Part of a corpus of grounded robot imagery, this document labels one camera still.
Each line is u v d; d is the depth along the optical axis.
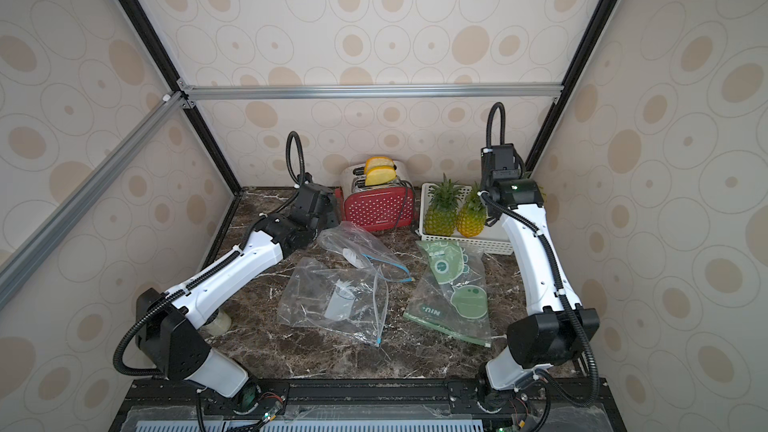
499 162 0.57
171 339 0.41
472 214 0.97
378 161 1.00
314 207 0.61
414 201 1.00
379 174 0.95
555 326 0.40
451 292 0.90
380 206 0.97
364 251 0.92
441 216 0.95
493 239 0.97
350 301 0.90
